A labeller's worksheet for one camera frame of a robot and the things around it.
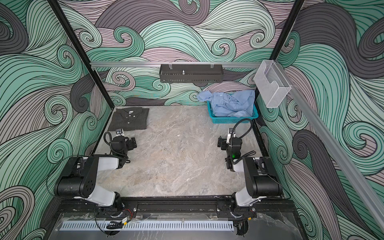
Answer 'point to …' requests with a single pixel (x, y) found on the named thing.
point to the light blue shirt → (236, 104)
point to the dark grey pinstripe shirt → (129, 118)
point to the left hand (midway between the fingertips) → (125, 137)
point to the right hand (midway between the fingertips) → (229, 136)
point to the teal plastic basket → (229, 119)
